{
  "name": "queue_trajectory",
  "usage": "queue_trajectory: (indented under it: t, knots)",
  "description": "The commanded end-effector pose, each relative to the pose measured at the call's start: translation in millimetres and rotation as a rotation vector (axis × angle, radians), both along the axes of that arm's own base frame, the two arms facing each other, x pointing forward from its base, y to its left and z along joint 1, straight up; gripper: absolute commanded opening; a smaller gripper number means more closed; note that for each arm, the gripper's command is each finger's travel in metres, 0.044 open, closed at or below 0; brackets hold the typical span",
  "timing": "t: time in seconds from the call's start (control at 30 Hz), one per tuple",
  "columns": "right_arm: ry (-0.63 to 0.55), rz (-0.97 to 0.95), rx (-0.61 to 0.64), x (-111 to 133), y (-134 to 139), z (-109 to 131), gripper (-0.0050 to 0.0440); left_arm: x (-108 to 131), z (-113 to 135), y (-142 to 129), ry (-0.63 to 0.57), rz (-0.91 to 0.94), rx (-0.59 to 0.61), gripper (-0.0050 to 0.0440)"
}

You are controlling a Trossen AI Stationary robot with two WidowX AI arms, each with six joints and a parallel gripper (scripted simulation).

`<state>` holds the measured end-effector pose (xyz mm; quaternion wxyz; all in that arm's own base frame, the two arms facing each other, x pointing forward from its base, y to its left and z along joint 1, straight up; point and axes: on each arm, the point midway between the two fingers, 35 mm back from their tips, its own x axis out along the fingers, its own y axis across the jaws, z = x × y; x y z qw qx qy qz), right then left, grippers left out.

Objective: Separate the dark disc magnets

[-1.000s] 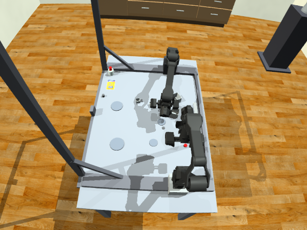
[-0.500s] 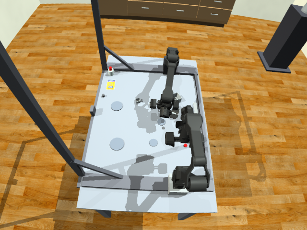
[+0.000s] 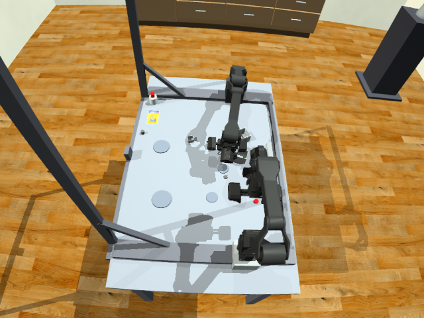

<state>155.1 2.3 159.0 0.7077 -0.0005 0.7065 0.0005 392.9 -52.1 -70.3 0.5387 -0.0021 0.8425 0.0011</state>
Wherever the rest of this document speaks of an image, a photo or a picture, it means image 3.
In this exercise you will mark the white flat bar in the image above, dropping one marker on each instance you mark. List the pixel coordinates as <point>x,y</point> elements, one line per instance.
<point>269,146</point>

